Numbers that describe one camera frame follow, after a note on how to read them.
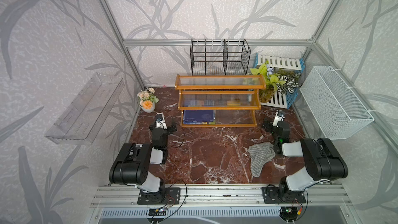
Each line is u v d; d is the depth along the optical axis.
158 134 0.69
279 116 0.81
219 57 1.05
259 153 0.84
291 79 0.88
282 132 0.71
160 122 0.75
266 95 1.08
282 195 0.67
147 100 0.99
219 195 0.75
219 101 1.14
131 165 0.45
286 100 1.10
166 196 0.73
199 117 0.99
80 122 0.63
